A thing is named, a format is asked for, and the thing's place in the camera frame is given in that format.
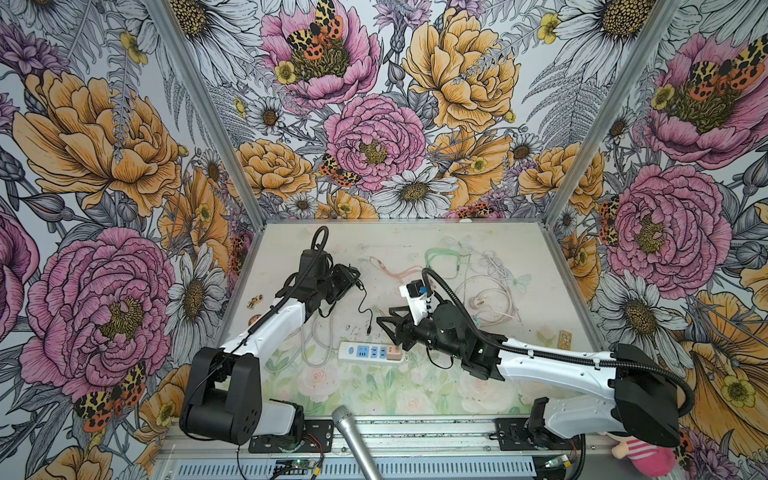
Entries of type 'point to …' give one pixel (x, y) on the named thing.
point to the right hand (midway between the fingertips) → (385, 324)
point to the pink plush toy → (650, 459)
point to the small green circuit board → (303, 463)
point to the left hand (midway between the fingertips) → (357, 284)
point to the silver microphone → (343, 416)
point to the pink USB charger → (394, 352)
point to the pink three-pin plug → (477, 302)
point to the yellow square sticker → (564, 340)
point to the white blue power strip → (367, 352)
